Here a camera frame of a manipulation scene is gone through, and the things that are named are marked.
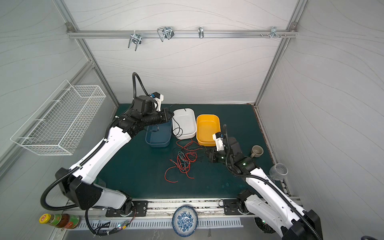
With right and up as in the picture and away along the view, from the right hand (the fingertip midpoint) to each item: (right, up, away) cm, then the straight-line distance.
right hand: (207, 148), depth 77 cm
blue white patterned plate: (-11, -33, -7) cm, 36 cm away
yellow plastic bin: (+2, +10, +26) cm, 28 cm away
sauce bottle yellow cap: (-62, -28, -15) cm, 70 cm away
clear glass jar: (+33, -9, -9) cm, 35 cm away
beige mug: (+32, -5, +13) cm, 35 cm away
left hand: (-16, +19, -4) cm, 25 cm away
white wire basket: (-70, +13, -8) cm, 72 cm away
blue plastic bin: (-29, +2, +21) cm, 36 cm away
